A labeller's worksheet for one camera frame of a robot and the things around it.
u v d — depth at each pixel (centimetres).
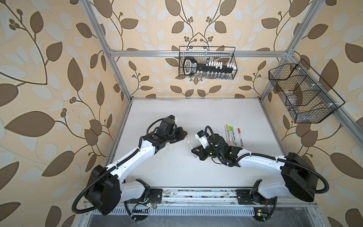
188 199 74
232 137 96
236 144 94
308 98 72
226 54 91
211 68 83
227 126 102
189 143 80
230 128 102
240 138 96
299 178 42
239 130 101
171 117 77
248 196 72
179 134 71
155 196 74
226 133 99
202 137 72
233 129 102
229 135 99
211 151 70
